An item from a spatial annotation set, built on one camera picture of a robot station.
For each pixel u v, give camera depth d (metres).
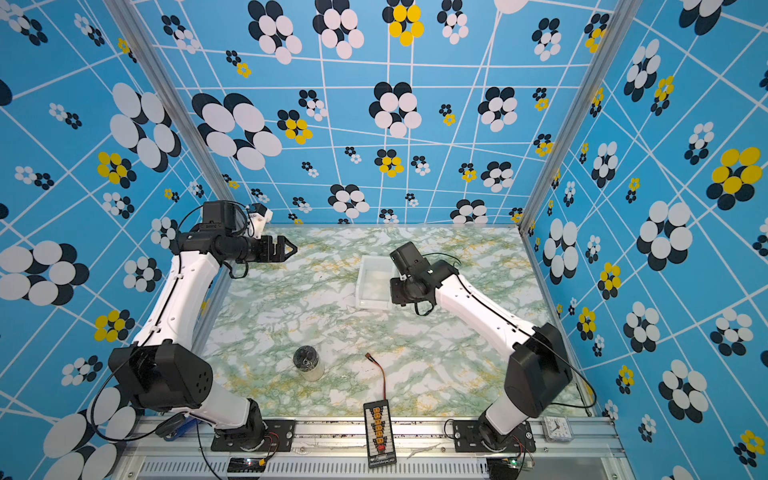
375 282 1.03
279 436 0.73
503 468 0.70
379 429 0.74
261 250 0.70
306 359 0.75
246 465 0.72
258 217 0.72
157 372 0.42
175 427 0.73
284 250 0.72
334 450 0.72
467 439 0.72
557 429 0.73
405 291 0.69
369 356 0.87
